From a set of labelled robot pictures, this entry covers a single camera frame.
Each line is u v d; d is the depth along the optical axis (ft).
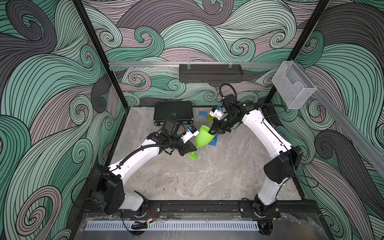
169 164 2.89
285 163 1.43
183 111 3.70
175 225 2.29
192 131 2.24
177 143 2.20
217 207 2.49
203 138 2.34
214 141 3.14
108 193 1.32
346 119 1.97
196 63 3.09
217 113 2.42
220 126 2.23
